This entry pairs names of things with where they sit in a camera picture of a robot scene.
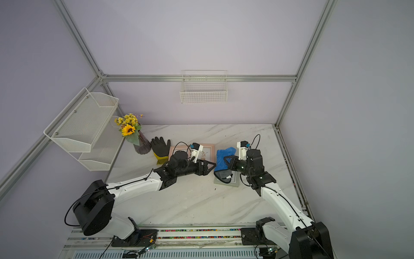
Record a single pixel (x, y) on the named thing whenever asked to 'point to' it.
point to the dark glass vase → (144, 145)
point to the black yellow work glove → (160, 149)
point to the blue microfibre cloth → (220, 163)
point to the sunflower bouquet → (130, 127)
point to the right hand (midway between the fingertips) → (225, 160)
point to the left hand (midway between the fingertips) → (211, 165)
